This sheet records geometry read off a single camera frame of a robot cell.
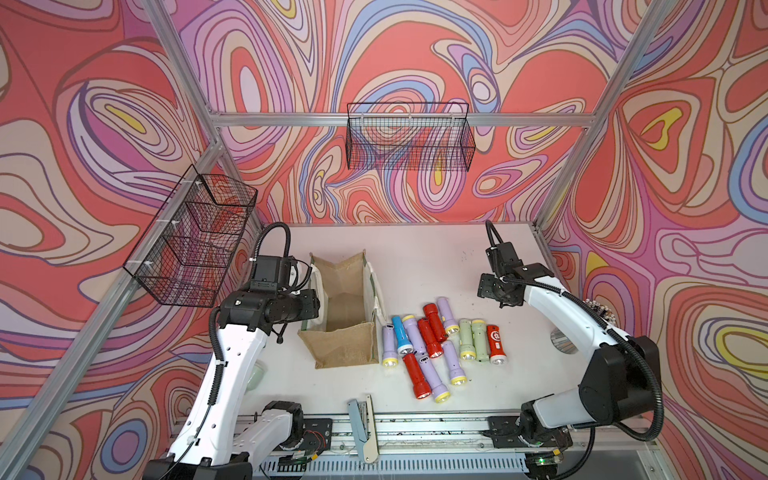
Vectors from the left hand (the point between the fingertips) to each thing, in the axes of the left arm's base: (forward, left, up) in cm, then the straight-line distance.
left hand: (314, 304), depth 73 cm
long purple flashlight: (-16, -32, -19) cm, 40 cm away
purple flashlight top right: (+8, -37, -19) cm, 42 cm away
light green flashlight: (-1, -46, -18) cm, 49 cm away
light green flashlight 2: (-4, -41, -18) cm, 45 cm away
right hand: (+8, -50, -10) cm, 52 cm away
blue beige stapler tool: (-23, -13, -20) cm, 33 cm away
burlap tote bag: (+10, -7, -19) cm, 22 cm away
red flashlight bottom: (-14, -27, -19) cm, 36 cm away
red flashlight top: (+9, -32, -19) cm, 38 cm away
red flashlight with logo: (-4, -50, -19) cm, 53 cm away
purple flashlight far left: (-3, -19, -19) cm, 27 cm away
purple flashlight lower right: (-11, -37, -19) cm, 43 cm away
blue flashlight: (-3, -23, -18) cm, 30 cm away
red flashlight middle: (-4, -32, -18) cm, 37 cm away
